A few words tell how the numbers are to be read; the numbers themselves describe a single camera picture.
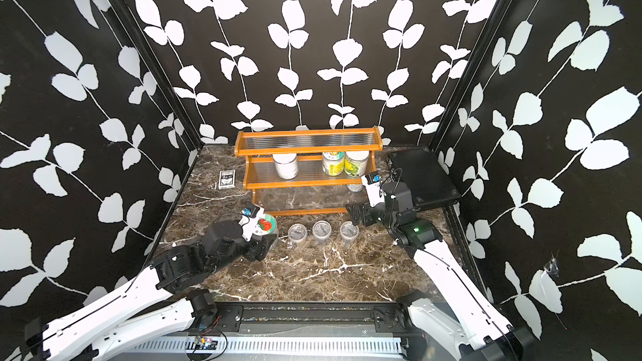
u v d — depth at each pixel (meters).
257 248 0.62
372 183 0.65
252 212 0.61
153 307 0.48
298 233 0.86
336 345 0.70
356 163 0.86
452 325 0.52
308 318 0.75
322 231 0.87
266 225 0.70
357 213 0.67
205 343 0.70
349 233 0.86
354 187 1.00
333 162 0.86
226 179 1.07
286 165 0.83
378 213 0.64
